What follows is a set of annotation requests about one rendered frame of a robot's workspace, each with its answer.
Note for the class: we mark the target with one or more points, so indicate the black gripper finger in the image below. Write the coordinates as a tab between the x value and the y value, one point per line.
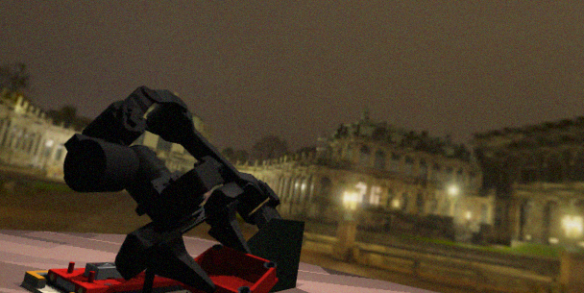
172	261
226	230

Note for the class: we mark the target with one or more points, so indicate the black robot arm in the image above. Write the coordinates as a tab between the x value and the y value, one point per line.
100	159

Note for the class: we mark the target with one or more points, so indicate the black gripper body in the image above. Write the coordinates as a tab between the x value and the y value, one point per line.
140	246

